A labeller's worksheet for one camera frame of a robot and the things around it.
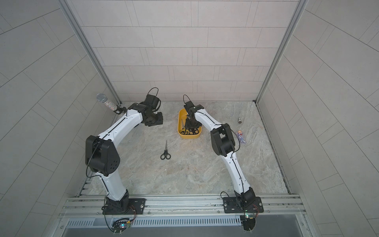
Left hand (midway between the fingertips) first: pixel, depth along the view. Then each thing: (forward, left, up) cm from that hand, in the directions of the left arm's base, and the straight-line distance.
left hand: (163, 119), depth 91 cm
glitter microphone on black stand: (+3, +31, +15) cm, 35 cm away
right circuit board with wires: (-50, -45, -11) cm, 68 cm away
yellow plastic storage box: (+8, -10, -12) cm, 18 cm away
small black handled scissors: (-17, -2, -12) cm, 21 cm away
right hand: (+4, -18, -13) cm, 23 cm away
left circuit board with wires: (-51, +14, -13) cm, 55 cm away
